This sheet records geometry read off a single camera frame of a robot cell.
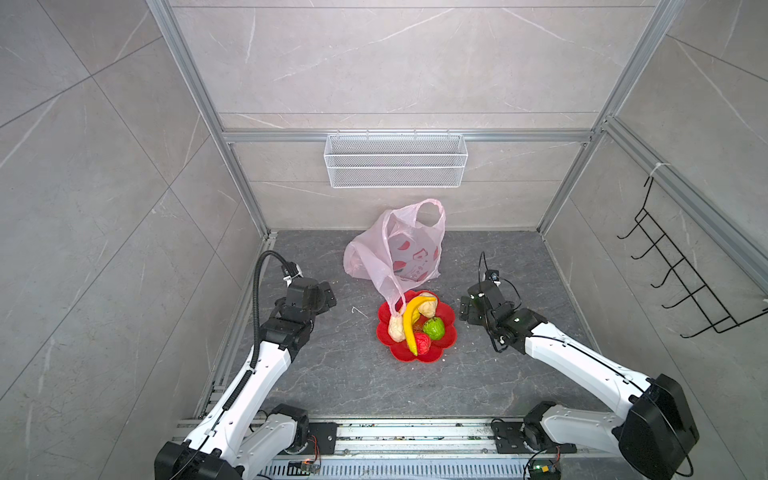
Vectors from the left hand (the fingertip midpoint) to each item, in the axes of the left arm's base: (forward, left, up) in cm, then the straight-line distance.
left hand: (310, 285), depth 80 cm
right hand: (-3, -48, -7) cm, 48 cm away
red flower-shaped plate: (-13, -25, -15) cm, 32 cm away
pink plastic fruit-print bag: (+31, -28, -19) cm, 46 cm away
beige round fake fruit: (-1, -34, -13) cm, 36 cm away
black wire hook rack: (-20, -88, +14) cm, 91 cm away
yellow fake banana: (-5, -28, -12) cm, 31 cm away
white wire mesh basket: (+45, -24, +10) cm, 52 cm away
